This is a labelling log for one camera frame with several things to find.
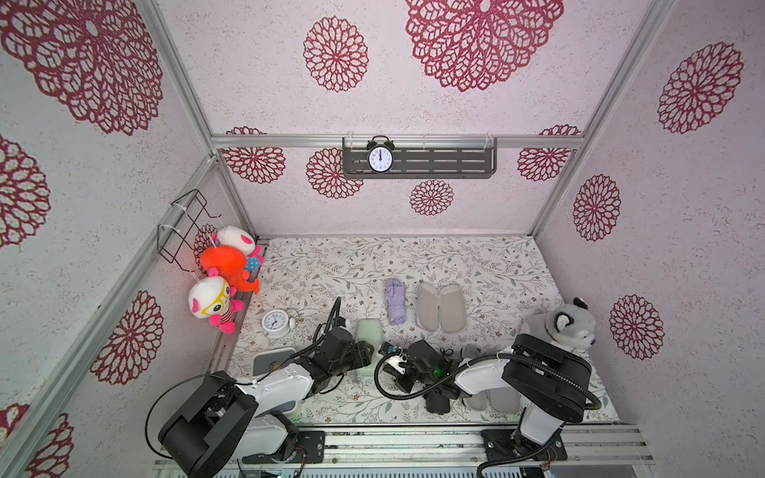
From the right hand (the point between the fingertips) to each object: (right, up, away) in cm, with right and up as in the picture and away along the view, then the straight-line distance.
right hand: (383, 366), depth 87 cm
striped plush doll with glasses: (-46, +21, -7) cm, 52 cm away
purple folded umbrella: (+4, +19, +11) cm, 23 cm away
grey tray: (-32, +4, -3) cm, 32 cm away
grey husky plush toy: (+47, +14, -12) cm, 51 cm away
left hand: (-5, +4, +2) cm, 6 cm away
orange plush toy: (-45, +30, +1) cm, 54 cm away
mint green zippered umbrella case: (-4, +9, +6) cm, 12 cm away
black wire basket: (-52, +43, -9) cm, 68 cm away
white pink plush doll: (-45, +38, +7) cm, 59 cm away
